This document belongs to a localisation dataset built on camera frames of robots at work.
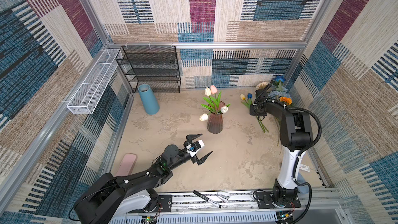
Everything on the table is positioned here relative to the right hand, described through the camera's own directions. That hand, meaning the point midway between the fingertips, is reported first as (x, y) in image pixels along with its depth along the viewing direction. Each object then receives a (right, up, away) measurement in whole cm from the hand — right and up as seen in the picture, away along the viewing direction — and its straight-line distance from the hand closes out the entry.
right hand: (255, 112), depth 103 cm
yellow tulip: (+4, -10, -4) cm, 11 cm away
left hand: (-33, -12, -28) cm, 45 cm away
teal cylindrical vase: (-67, +6, -6) cm, 68 cm away
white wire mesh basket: (-88, +7, -33) cm, 94 cm away
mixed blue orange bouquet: (+15, +14, -1) cm, 20 cm away
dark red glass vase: (-27, -5, -4) cm, 27 cm away
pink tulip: (-29, +13, -24) cm, 39 cm away
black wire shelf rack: (-64, +28, -16) cm, 72 cm away
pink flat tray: (-75, -27, -20) cm, 82 cm away
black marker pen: (-29, -41, -31) cm, 59 cm away
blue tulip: (-1, +11, +9) cm, 14 cm away
